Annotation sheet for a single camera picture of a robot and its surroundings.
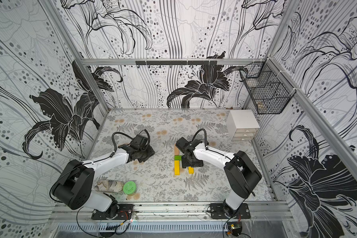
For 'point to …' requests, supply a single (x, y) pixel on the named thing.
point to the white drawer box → (242, 125)
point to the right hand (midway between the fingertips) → (191, 163)
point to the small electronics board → (235, 228)
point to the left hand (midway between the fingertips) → (155, 155)
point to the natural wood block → (176, 150)
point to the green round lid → (129, 187)
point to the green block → (178, 157)
